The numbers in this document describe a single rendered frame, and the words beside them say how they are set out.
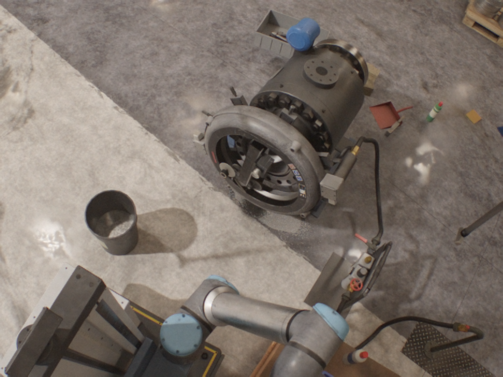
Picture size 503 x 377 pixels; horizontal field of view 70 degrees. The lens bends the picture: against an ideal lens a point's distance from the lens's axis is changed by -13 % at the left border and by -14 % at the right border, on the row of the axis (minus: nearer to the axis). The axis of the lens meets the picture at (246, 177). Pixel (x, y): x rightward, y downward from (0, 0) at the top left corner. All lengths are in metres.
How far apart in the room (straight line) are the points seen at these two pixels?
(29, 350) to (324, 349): 0.66
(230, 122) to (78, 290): 1.47
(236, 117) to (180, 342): 1.15
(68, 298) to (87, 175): 2.25
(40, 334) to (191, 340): 0.84
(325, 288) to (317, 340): 1.74
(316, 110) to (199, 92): 1.36
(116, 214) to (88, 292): 1.90
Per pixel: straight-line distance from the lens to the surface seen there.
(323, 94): 2.36
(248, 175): 2.31
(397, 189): 3.31
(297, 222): 2.87
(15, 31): 4.34
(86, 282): 0.80
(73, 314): 0.79
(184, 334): 1.47
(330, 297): 2.75
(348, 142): 3.02
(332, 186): 2.09
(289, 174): 2.35
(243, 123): 2.05
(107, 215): 2.68
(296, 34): 2.49
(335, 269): 2.81
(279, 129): 1.99
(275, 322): 1.15
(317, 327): 1.03
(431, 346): 3.01
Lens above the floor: 2.54
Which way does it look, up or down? 59 degrees down
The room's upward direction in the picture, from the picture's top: 15 degrees clockwise
